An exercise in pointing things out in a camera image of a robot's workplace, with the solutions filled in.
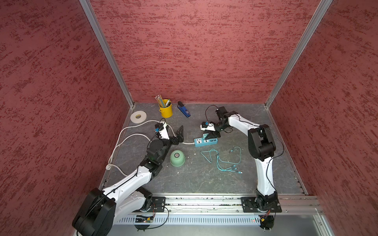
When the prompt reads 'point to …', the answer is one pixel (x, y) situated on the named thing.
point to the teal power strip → (201, 141)
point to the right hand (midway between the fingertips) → (206, 134)
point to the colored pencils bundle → (160, 101)
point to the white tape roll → (138, 116)
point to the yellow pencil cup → (166, 111)
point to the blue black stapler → (183, 109)
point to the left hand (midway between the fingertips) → (176, 128)
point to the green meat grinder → (177, 158)
